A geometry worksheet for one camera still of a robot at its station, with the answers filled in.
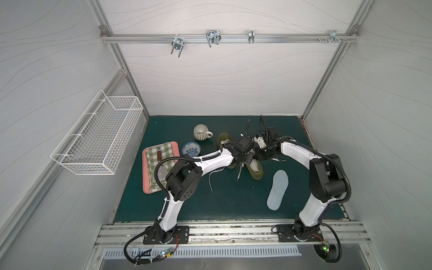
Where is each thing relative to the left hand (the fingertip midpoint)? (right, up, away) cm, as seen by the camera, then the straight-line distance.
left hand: (249, 156), depth 91 cm
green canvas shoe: (-15, +10, +15) cm, 24 cm away
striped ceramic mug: (-29, +13, +19) cm, 37 cm away
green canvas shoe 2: (+5, -10, -2) cm, 11 cm away
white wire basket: (-68, +9, -22) cm, 72 cm away
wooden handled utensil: (-52, 0, +8) cm, 53 cm away
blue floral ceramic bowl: (-34, +4, +11) cm, 36 cm away
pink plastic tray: (-58, -1, +8) cm, 58 cm away
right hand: (+4, 0, +4) cm, 6 cm away
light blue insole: (+16, -14, -2) cm, 22 cm away
